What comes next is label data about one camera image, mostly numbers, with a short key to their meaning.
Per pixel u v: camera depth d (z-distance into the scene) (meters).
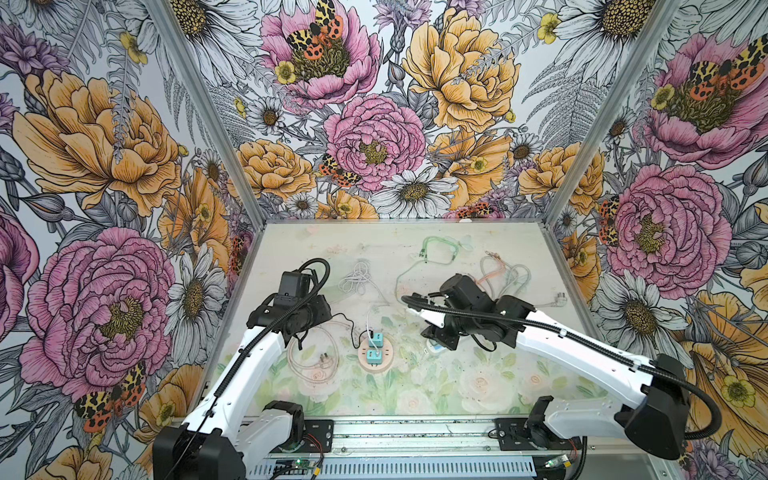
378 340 0.83
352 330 0.88
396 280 1.05
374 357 0.80
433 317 0.66
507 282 1.03
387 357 0.85
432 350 0.87
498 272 1.06
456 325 0.64
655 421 0.38
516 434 0.74
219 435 0.39
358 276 1.02
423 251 1.12
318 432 0.75
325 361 0.84
